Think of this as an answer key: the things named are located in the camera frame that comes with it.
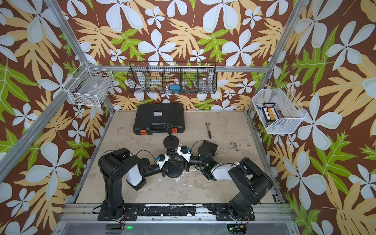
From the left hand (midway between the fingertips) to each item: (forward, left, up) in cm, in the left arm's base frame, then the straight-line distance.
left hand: (176, 162), depth 87 cm
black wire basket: (+50, +4, +25) cm, 56 cm away
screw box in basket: (+22, -55, +21) cm, 62 cm away
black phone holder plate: (+13, -22, -3) cm, 26 cm away
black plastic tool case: (+35, +15, +1) cm, 38 cm away
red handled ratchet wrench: (+33, -22, -4) cm, 40 cm away
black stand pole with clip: (+28, +7, -1) cm, 29 cm away
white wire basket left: (+35, +53, +29) cm, 69 cm away
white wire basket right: (+21, -60, +22) cm, 67 cm away
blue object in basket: (+40, +1, +23) cm, 47 cm away
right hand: (-2, +1, +8) cm, 8 cm away
